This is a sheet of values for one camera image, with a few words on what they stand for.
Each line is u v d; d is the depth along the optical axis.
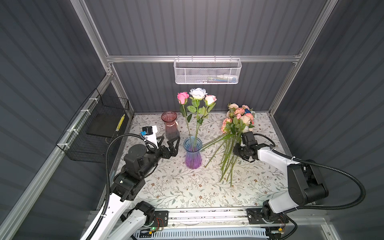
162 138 0.67
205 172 0.89
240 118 1.02
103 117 0.78
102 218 0.41
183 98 0.68
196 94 0.68
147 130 0.53
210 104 0.71
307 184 0.45
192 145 0.84
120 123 0.78
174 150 0.57
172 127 0.94
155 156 0.57
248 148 0.71
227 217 0.75
